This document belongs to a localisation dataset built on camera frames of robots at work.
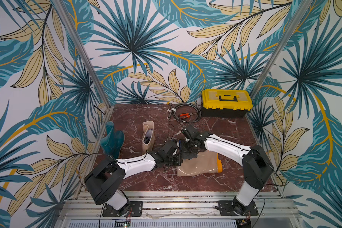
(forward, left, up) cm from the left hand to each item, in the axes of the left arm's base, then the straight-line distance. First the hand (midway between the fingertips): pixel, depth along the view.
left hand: (182, 162), depth 84 cm
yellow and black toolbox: (+41, -32, +9) cm, 53 cm away
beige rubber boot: (+1, -15, -1) cm, 15 cm away
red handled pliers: (+42, -5, -4) cm, 43 cm away
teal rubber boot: (+2, +36, +18) cm, 40 cm away
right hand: (+9, +1, +1) cm, 9 cm away
